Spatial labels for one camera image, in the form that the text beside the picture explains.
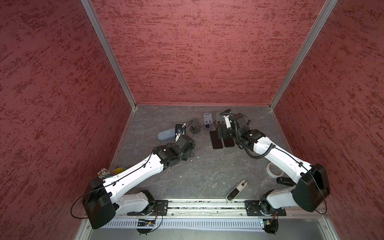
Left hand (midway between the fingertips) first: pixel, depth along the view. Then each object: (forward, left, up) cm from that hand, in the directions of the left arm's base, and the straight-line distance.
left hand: (183, 149), depth 80 cm
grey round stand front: (+27, -16, -12) cm, 34 cm away
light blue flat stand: (+17, +13, -12) cm, 25 cm away
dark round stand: (+22, -7, -10) cm, 25 cm away
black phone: (+13, -21, -15) cm, 29 cm away
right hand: (+11, -23, +4) cm, 26 cm away
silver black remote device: (-20, -26, -9) cm, 34 cm away
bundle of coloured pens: (-14, +36, +3) cm, 39 cm away
